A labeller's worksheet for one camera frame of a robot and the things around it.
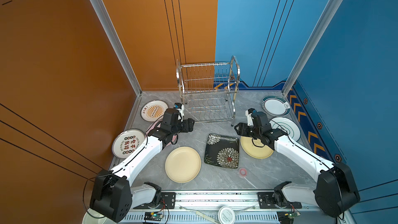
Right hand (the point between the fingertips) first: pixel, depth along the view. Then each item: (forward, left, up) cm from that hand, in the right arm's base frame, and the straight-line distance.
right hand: (237, 127), depth 85 cm
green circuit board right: (-39, -21, -13) cm, 46 cm away
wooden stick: (-39, +17, -13) cm, 45 cm away
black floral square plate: (-8, +8, -12) cm, 16 cm away
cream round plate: (-16, +30, -11) cm, 36 cm away
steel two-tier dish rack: (+13, +15, +17) cm, 26 cm away
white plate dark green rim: (+26, -34, -13) cm, 45 cm away
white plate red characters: (-2, +65, -11) cm, 66 cm away
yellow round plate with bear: (-14, -6, +3) cm, 15 cm away
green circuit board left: (-39, +42, -13) cm, 59 cm away
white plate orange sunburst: (+22, +56, -11) cm, 61 cm away
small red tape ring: (-20, -2, -12) cm, 24 cm away
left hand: (+2, +27, +5) cm, 27 cm away
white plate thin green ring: (+9, -36, -12) cm, 39 cm away
